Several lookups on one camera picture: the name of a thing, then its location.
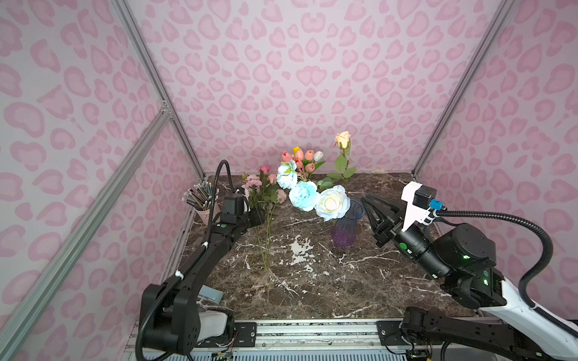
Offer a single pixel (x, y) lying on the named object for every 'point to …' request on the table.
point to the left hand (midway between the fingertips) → (263, 210)
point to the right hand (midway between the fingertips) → (362, 201)
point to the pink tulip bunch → (305, 162)
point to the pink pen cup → (199, 198)
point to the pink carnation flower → (253, 180)
